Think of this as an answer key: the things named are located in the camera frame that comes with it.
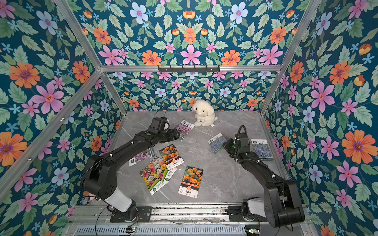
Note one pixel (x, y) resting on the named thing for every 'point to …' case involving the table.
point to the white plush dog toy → (204, 113)
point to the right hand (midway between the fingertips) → (224, 140)
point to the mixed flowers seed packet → (154, 174)
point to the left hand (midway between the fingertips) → (178, 133)
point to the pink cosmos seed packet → (184, 128)
